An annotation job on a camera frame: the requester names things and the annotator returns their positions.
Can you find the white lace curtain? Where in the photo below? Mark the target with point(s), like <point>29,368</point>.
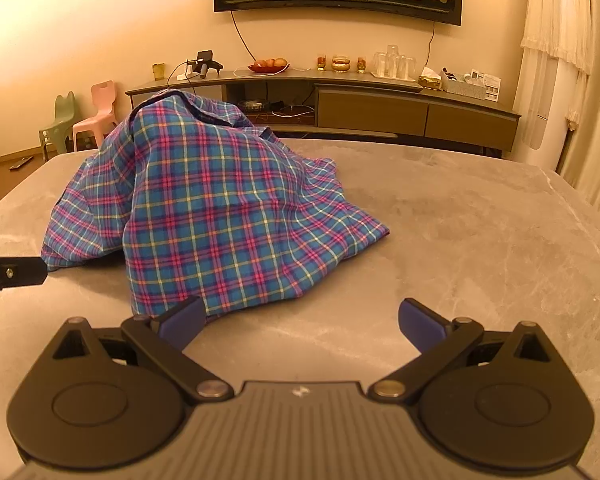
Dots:
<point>555,10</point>

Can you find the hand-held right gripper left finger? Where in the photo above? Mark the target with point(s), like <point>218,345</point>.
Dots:
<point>180,324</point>

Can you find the white power strip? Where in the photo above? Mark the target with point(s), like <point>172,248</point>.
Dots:
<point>187,77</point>

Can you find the pink plastic child chair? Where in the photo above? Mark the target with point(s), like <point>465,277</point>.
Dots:
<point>102,97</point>

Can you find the white tower appliance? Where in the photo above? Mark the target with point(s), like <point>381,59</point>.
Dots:
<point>545,125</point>

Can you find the black set-top box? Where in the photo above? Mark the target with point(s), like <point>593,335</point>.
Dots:
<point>255,106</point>

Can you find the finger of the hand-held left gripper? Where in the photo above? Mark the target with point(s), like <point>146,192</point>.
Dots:
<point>20,272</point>

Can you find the dark remote control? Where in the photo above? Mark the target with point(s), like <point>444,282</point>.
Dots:
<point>20,163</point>

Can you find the black device on stand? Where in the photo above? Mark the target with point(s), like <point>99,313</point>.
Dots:
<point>205,60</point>

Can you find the stack of clear glasses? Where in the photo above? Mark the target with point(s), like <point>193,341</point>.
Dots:
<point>392,62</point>

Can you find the blue pink plaid shirt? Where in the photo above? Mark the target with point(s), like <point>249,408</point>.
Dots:
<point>220,200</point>

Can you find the yellow cup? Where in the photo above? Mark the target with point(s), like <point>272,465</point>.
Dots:
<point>158,71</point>

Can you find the gold tissue box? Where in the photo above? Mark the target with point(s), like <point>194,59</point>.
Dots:
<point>430,81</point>

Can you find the long brown media cabinet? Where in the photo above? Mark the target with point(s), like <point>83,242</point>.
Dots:
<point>370,110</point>

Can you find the green plastic child chair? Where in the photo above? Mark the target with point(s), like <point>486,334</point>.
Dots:
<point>64,110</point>

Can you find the red plate of fruit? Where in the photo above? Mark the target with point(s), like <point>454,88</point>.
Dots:
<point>269,66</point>

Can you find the gold lidded bowl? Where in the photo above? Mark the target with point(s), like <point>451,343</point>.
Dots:
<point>341,64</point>

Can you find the small amber glass cup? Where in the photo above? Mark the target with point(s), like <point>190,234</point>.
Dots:
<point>321,63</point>
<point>362,64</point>

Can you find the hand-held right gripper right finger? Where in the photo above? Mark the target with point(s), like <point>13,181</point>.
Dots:
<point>420,324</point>

